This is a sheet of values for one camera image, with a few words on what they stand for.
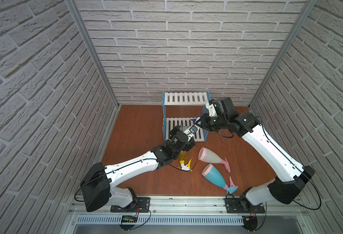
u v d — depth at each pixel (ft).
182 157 2.92
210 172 2.56
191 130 2.08
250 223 2.27
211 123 1.95
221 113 1.74
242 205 2.16
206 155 2.74
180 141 1.80
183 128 2.25
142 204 2.45
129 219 2.34
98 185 1.31
